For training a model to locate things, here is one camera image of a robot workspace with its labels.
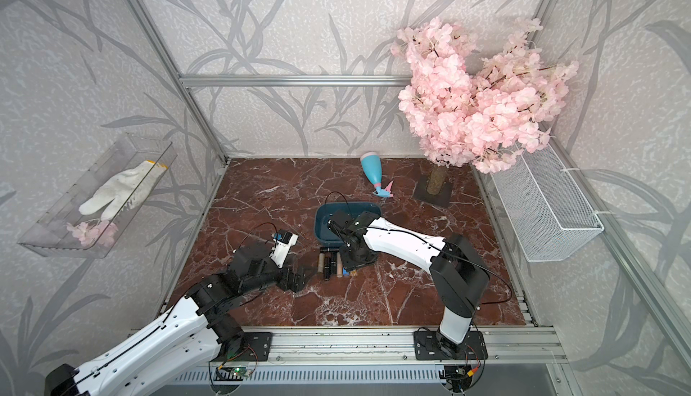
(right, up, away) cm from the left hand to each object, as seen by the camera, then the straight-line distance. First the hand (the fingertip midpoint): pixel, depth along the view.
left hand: (306, 266), depth 75 cm
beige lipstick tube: (+2, -3, +14) cm, 14 cm away
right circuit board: (+42, -29, -3) cm, 51 cm away
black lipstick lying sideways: (+5, +1, +16) cm, 16 cm away
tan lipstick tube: (+8, -4, +13) cm, 16 cm away
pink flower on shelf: (-45, +13, -16) cm, 49 cm away
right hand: (+13, -2, +8) cm, 15 cm away
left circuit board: (-18, -27, -5) cm, 33 cm away
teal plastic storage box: (+2, +4, +20) cm, 21 cm away
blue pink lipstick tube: (+10, -6, +11) cm, 16 cm away
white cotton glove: (-45, +22, -7) cm, 51 cm away
